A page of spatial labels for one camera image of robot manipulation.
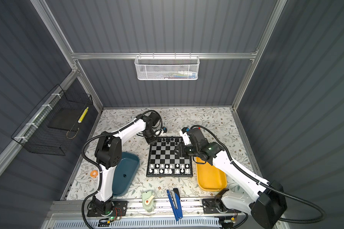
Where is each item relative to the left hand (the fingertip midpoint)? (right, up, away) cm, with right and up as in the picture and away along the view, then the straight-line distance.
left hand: (152, 141), depth 96 cm
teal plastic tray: (-14, -18, -12) cm, 25 cm away
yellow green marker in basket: (-36, +18, -16) cm, 43 cm away
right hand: (+17, -3, -19) cm, 26 cm away
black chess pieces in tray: (-15, -19, -12) cm, 27 cm away
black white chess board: (+9, -12, -7) cm, 17 cm away
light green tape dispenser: (+3, -25, -27) cm, 37 cm away
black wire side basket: (-48, +10, -24) cm, 55 cm away
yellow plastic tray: (+37, -20, -13) cm, 44 cm away
